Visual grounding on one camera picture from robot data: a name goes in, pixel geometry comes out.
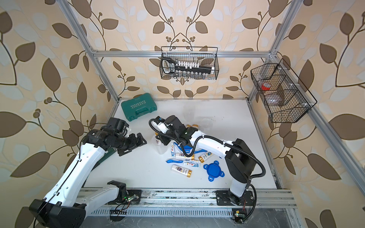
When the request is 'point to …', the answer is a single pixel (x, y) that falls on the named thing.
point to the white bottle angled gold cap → (202, 158)
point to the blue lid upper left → (187, 148)
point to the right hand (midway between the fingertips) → (158, 134)
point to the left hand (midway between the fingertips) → (138, 144)
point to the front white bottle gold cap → (181, 170)
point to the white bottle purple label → (181, 156)
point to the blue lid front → (214, 170)
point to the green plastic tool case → (138, 106)
